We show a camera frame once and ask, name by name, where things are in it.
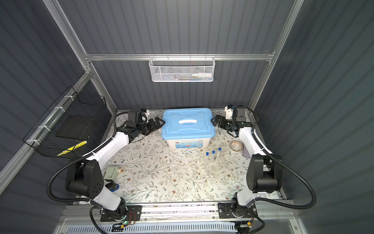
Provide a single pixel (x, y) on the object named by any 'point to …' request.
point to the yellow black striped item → (75, 146)
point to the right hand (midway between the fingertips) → (219, 122)
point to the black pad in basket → (72, 126)
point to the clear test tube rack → (215, 164)
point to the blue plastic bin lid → (187, 123)
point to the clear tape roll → (236, 146)
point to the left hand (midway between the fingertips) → (160, 124)
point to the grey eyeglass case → (245, 152)
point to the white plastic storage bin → (193, 144)
